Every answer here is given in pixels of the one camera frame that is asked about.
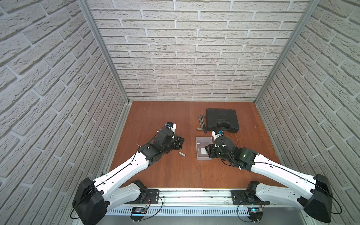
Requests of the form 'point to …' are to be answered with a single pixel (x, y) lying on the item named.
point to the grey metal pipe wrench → (202, 124)
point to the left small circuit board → (138, 213)
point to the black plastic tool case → (220, 119)
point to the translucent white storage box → (201, 142)
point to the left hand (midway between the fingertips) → (186, 138)
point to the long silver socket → (182, 153)
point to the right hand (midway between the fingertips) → (208, 148)
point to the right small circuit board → (255, 213)
